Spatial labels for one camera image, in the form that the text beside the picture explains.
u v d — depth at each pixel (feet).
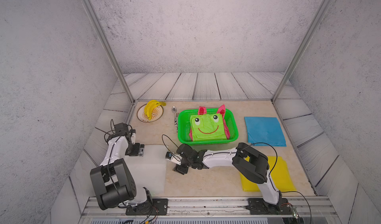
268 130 3.25
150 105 3.64
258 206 2.39
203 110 3.36
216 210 2.38
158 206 2.40
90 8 2.44
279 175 2.77
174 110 3.76
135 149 2.54
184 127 3.39
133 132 2.69
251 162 1.76
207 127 3.25
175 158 2.45
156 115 3.65
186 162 2.44
